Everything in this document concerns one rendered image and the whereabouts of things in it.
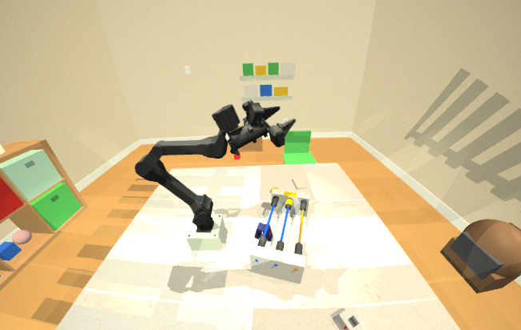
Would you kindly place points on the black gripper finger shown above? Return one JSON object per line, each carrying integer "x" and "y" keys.
{"x": 286, "y": 126}
{"x": 270, "y": 111}

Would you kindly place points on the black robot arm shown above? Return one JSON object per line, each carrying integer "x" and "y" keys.
{"x": 151, "y": 168}

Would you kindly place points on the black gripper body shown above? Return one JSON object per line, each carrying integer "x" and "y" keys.
{"x": 275, "y": 132}

